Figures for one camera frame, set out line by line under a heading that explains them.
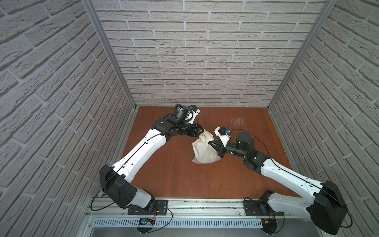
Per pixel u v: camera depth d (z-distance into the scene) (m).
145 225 0.71
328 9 0.69
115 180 0.39
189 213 0.73
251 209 0.74
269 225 0.70
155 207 0.73
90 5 0.70
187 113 0.59
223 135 0.63
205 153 0.77
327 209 0.39
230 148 0.64
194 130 0.64
